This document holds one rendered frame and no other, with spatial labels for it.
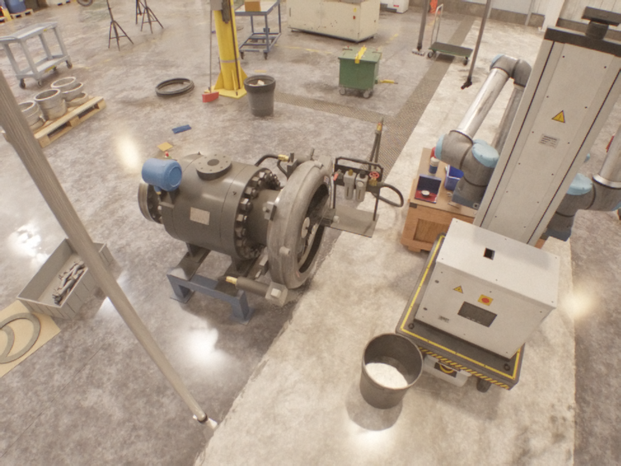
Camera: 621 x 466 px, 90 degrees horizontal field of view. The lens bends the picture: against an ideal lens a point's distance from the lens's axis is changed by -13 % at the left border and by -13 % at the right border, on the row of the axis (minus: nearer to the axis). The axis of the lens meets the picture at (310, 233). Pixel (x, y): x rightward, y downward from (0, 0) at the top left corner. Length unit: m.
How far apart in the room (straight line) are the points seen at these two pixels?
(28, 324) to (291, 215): 2.12
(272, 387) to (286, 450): 0.36
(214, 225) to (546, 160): 1.69
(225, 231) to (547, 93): 1.66
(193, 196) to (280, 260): 0.64
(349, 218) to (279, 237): 1.39
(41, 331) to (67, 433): 0.81
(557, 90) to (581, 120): 0.16
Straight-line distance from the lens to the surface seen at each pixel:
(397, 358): 2.16
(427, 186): 2.72
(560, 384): 2.67
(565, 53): 1.68
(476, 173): 2.02
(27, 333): 3.05
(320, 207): 2.10
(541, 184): 1.90
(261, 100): 4.58
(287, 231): 1.75
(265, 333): 2.37
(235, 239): 2.02
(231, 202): 1.97
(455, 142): 2.05
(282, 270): 1.85
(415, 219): 2.67
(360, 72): 5.10
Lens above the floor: 2.05
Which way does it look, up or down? 45 degrees down
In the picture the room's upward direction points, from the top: straight up
